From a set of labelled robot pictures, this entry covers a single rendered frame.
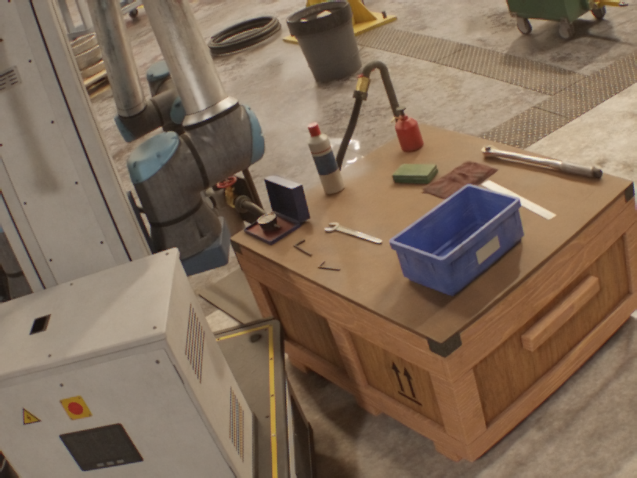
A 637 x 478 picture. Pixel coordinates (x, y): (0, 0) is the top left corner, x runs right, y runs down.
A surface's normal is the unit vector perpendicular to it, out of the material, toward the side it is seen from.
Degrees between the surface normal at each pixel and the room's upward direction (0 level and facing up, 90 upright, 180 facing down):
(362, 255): 0
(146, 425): 90
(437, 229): 90
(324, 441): 0
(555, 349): 90
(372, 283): 0
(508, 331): 90
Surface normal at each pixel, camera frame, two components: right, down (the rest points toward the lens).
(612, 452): -0.30, -0.84
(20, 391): 0.05, 0.46
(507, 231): 0.59, 0.22
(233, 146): 0.38, 0.15
